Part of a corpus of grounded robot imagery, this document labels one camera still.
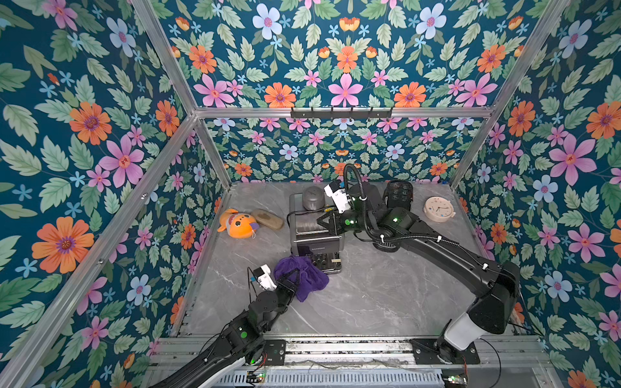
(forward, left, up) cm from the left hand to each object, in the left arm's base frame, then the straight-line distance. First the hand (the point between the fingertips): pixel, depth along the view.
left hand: (306, 270), depth 77 cm
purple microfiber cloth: (+1, -1, -9) cm, 9 cm away
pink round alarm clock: (+30, -60, -12) cm, 68 cm away
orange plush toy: (+23, +27, -4) cm, 36 cm away
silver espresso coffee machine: (+4, -3, +13) cm, 14 cm away
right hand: (+10, -7, +15) cm, 20 cm away
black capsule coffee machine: (+23, -35, +9) cm, 42 cm away
